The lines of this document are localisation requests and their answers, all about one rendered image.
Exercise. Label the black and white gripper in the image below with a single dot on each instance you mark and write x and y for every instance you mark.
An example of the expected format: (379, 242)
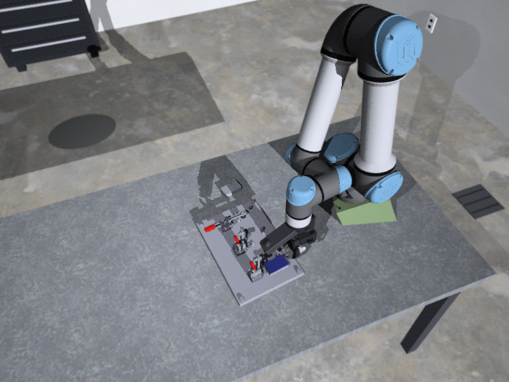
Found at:
(293, 246)

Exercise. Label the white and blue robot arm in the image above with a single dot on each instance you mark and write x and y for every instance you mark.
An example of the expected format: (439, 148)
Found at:
(387, 46)

